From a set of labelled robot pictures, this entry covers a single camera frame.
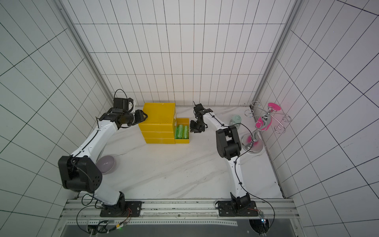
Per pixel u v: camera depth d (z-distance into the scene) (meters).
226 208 0.72
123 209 0.67
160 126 0.82
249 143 0.97
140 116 0.75
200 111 0.79
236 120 1.00
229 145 0.60
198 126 0.90
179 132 1.00
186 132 1.00
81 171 0.40
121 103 0.65
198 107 0.87
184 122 1.10
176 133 1.00
